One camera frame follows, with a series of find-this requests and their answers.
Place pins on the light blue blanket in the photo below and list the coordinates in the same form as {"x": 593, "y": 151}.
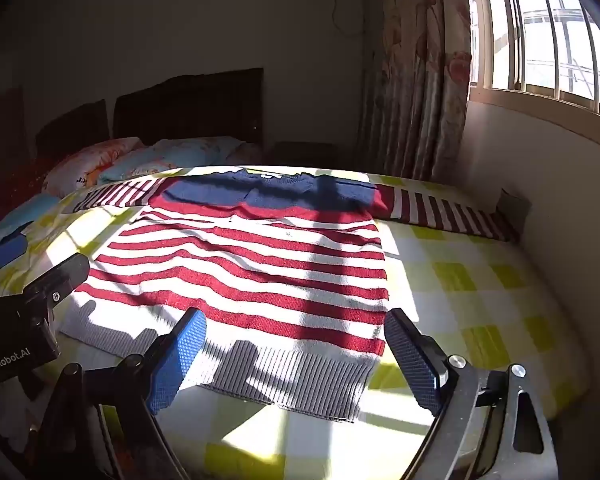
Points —
{"x": 20, "y": 212}

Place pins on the floral curtain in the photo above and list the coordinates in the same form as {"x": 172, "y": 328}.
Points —
{"x": 415, "y": 70}

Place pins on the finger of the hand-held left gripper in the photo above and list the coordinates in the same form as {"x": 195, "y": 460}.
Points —
{"x": 55, "y": 280}
{"x": 2, "y": 254}

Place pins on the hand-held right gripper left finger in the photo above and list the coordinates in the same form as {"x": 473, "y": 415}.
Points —
{"x": 177, "y": 360}

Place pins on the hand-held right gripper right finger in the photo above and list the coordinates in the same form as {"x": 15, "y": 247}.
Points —
{"x": 415, "y": 360}

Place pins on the orange print pillow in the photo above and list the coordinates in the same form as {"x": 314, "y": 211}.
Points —
{"x": 90, "y": 162}

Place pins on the barred window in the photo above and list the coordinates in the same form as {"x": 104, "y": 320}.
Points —
{"x": 540, "y": 30}

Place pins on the dark wooden headboard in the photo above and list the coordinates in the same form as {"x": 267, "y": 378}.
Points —
{"x": 190, "y": 110}

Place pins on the dark red cloth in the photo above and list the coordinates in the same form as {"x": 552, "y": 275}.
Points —
{"x": 7, "y": 180}

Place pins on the yellow checked bed sheet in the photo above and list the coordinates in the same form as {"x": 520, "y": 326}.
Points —
{"x": 480, "y": 300}

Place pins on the red white striped sweater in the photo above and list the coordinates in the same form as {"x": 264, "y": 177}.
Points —
{"x": 260, "y": 280}

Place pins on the light blue pillow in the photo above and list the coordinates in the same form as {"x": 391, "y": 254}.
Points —
{"x": 180, "y": 155}

